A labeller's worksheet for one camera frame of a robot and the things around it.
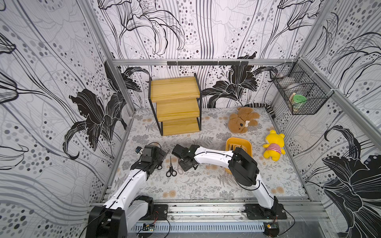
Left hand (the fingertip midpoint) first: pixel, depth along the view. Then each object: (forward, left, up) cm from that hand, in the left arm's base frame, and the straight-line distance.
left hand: (161, 157), depth 87 cm
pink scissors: (-6, -12, -4) cm, 14 cm away
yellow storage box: (+12, -52, -1) cm, 54 cm away
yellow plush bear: (+10, -70, +4) cm, 71 cm away
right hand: (0, -16, -6) cm, 17 cm away
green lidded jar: (+21, -75, +29) cm, 83 cm away
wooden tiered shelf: (+33, -7, +12) cm, 35 cm away
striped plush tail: (+49, -74, -1) cm, 89 cm away
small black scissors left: (-6, -6, -5) cm, 10 cm away
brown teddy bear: (+24, -49, +5) cm, 55 cm away
